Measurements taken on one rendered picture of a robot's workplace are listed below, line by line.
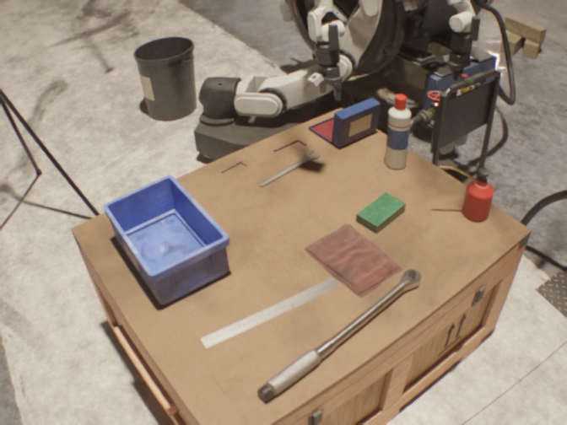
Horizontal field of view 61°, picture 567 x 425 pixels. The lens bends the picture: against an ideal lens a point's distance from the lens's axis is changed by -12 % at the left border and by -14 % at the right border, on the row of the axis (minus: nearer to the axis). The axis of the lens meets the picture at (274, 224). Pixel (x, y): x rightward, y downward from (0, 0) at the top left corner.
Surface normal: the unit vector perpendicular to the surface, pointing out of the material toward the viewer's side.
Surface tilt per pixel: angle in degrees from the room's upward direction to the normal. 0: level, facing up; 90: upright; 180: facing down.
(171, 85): 93
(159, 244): 0
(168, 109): 93
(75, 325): 0
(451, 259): 0
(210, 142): 90
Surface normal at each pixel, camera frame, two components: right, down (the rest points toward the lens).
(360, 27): -0.41, 0.83
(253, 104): -0.22, 0.66
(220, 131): -0.05, -0.75
